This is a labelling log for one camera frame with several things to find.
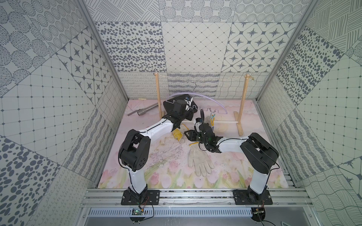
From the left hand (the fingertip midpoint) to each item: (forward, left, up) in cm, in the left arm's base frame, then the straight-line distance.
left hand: (197, 109), depth 89 cm
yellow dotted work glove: (-8, +13, -17) cm, 23 cm away
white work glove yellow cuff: (-23, -1, -20) cm, 30 cm away
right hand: (-10, +7, -13) cm, 18 cm away
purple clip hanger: (+30, +2, -12) cm, 32 cm away
